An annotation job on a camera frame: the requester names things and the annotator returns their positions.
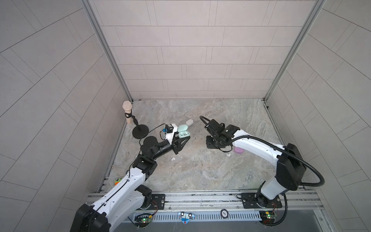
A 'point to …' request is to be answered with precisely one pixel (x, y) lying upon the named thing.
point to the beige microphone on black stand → (139, 131)
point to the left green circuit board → (142, 220)
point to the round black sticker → (224, 214)
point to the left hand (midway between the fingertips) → (188, 136)
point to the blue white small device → (186, 217)
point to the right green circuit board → (267, 218)
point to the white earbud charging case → (189, 122)
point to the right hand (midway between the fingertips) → (207, 145)
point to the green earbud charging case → (183, 133)
